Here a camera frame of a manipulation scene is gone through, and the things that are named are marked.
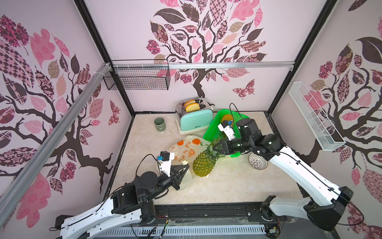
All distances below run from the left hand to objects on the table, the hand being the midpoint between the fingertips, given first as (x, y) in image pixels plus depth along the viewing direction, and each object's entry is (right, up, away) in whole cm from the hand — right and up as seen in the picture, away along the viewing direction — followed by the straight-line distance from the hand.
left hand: (188, 170), depth 62 cm
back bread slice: (-1, +35, +38) cm, 52 cm away
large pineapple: (+7, +2, +5) cm, 9 cm away
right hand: (+12, +7, +5) cm, 15 cm away
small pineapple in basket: (+27, +25, +45) cm, 58 cm away
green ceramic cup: (-22, +20, +43) cm, 53 cm away
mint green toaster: (+2, +22, +36) cm, 42 cm away
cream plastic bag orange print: (-3, +5, +27) cm, 28 cm away
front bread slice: (+1, +32, +36) cm, 48 cm away
